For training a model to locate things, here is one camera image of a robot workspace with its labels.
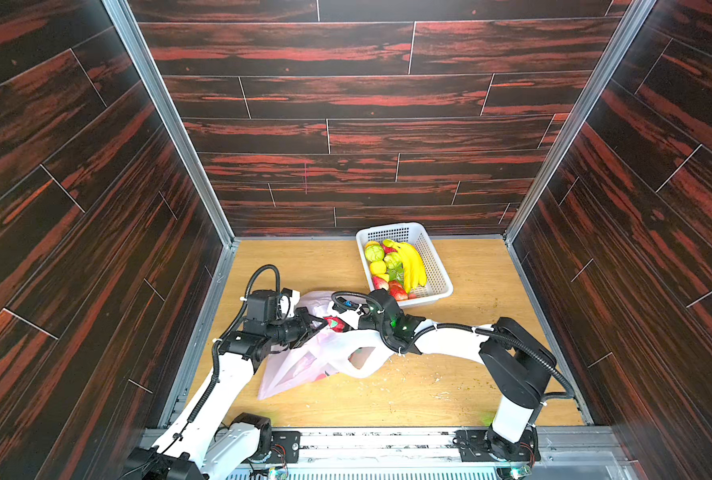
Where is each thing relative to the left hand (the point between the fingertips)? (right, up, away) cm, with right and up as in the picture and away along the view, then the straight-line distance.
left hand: (328, 322), depth 76 cm
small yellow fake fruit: (+15, +14, +27) cm, 34 cm away
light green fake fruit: (+13, +19, +25) cm, 34 cm away
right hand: (+1, -1, +7) cm, 8 cm away
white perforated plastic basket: (+35, +9, +22) cm, 42 cm away
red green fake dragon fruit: (+2, 0, 0) cm, 2 cm away
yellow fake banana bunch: (+28, +15, +28) cm, 42 cm away
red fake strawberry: (+20, +7, +18) cm, 28 cm away
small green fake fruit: (+20, +16, +28) cm, 38 cm away
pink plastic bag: (-2, -7, -3) cm, 8 cm away
